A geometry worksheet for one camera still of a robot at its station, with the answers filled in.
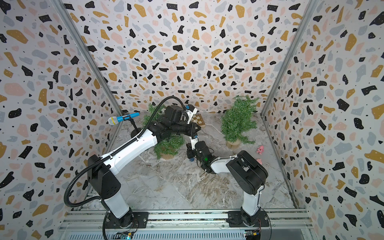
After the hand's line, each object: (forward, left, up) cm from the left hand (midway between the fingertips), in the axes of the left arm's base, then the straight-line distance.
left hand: (203, 127), depth 76 cm
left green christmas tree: (-3, +20, -13) cm, 24 cm away
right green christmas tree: (+7, -20, -2) cm, 21 cm away
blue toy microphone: (+12, +53, -8) cm, 55 cm away
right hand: (+2, +9, -19) cm, 21 cm away
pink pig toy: (+3, -38, -27) cm, 47 cm away
